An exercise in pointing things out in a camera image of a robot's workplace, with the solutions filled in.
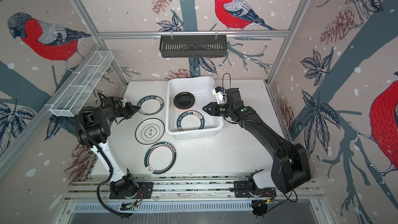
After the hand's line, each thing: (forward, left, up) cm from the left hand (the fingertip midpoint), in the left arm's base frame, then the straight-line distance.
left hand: (138, 106), depth 101 cm
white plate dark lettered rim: (+4, -6, -4) cm, 8 cm away
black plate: (+11, -30, -2) cm, 32 cm away
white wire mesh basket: (-5, +19, +26) cm, 33 cm away
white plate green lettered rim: (-9, -35, -4) cm, 36 cm away
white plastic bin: (+15, -42, +2) cm, 45 cm away
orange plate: (+2, -31, -1) cm, 31 cm away
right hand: (-15, -44, +17) cm, 49 cm away
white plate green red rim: (-32, -19, -4) cm, 38 cm away
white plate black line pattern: (-16, -10, -5) cm, 19 cm away
